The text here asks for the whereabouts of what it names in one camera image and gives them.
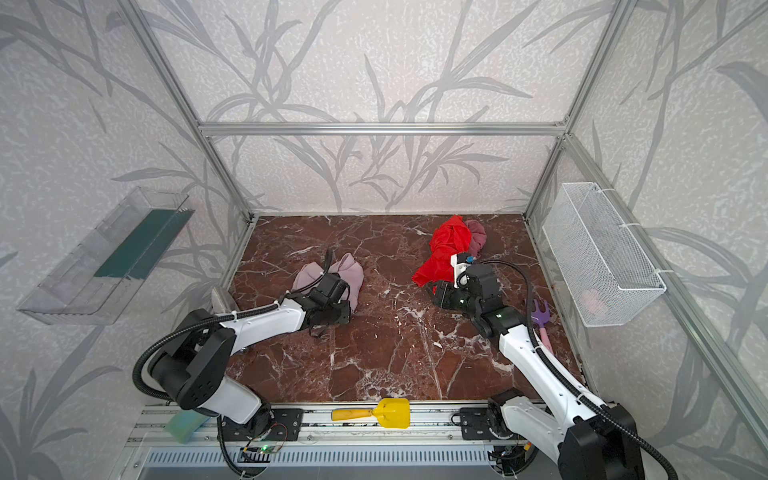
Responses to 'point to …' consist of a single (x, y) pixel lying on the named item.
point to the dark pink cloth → (478, 237)
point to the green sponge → (184, 423)
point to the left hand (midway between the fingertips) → (351, 304)
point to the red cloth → (449, 239)
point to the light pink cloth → (346, 268)
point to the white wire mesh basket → (608, 274)
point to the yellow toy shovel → (391, 413)
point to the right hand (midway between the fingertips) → (433, 278)
